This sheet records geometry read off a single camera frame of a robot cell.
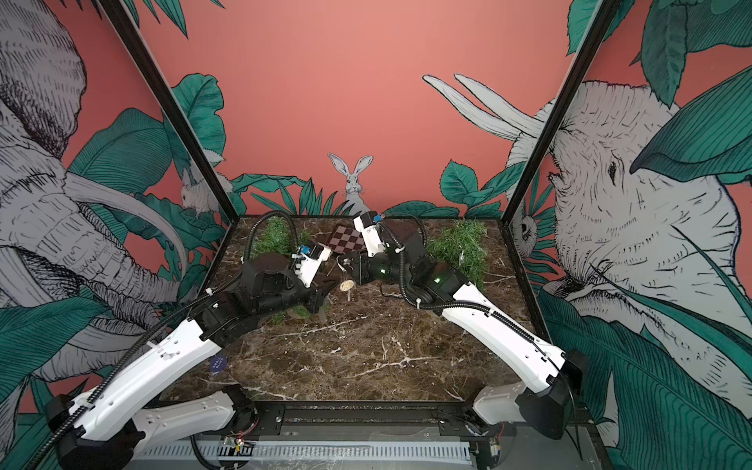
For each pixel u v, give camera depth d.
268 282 0.49
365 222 0.59
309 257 0.57
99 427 0.38
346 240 1.11
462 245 0.68
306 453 0.70
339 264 0.65
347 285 0.67
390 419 0.76
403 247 0.47
